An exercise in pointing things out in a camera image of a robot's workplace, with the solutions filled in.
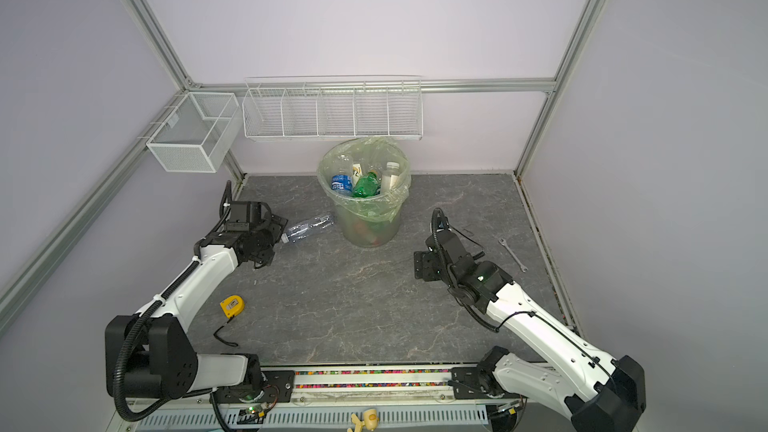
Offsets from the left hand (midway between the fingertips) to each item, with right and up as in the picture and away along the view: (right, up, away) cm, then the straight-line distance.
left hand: (285, 234), depth 87 cm
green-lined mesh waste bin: (+25, +4, -1) cm, 25 cm away
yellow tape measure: (-15, -21, -2) cm, 26 cm away
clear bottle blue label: (+17, +18, 0) cm, 24 cm away
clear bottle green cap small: (+20, +18, +6) cm, 28 cm away
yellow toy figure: (+27, -41, -20) cm, 53 cm away
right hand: (+42, -5, -10) cm, 43 cm away
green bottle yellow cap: (+25, +14, 0) cm, 28 cm away
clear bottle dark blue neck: (0, -1, +15) cm, 15 cm away
